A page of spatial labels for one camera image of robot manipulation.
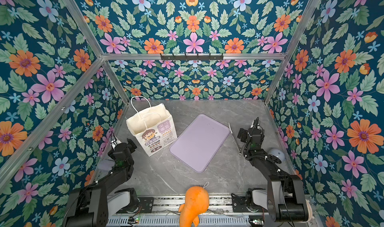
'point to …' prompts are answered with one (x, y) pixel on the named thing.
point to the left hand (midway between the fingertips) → (121, 139)
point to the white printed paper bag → (152, 125)
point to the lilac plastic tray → (199, 143)
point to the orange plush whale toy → (197, 201)
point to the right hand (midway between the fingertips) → (250, 129)
